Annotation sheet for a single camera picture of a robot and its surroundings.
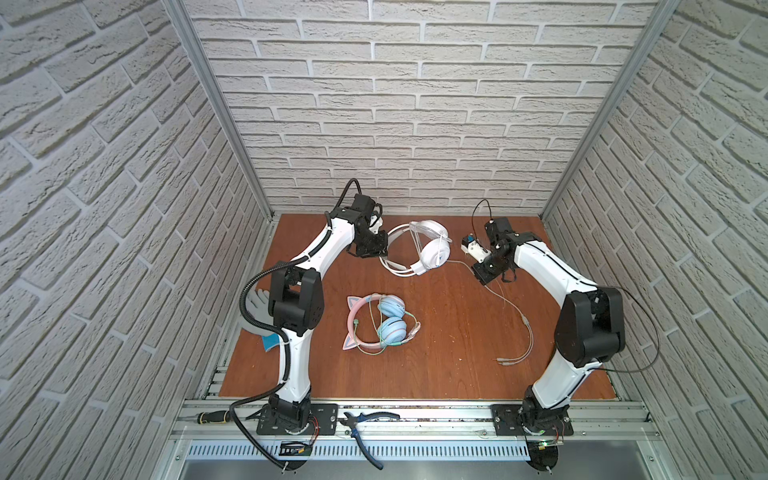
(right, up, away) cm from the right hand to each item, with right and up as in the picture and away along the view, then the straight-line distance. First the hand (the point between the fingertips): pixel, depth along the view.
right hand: (482, 270), depth 91 cm
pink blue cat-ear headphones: (-28, -16, -10) cm, 34 cm away
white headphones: (-16, +8, -10) cm, 21 cm away
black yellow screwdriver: (-72, -35, -19) cm, 82 cm away
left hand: (-29, +7, +1) cm, 30 cm away
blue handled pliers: (-38, -36, -19) cm, 56 cm away
